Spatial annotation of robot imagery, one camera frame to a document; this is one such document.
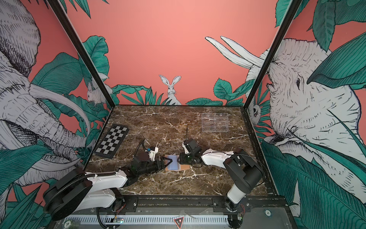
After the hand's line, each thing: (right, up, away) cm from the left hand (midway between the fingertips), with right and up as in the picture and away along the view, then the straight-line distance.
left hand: (171, 161), depth 82 cm
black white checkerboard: (-42, +9, +13) cm, 45 cm away
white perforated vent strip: (-9, -26, -11) cm, 30 cm away
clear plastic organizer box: (+30, +23, +24) cm, 44 cm away
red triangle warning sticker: (+5, -25, -13) cm, 29 cm away
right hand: (+3, 0, +6) cm, 7 cm away
